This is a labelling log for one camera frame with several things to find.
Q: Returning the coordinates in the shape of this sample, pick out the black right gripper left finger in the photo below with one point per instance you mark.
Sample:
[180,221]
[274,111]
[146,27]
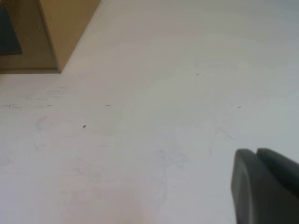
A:
[258,197]

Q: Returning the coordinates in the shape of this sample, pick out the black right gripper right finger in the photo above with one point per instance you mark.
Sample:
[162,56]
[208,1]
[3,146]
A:
[285,170]

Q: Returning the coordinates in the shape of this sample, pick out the lower cardboard shoebox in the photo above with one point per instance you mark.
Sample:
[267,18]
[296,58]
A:
[39,36]

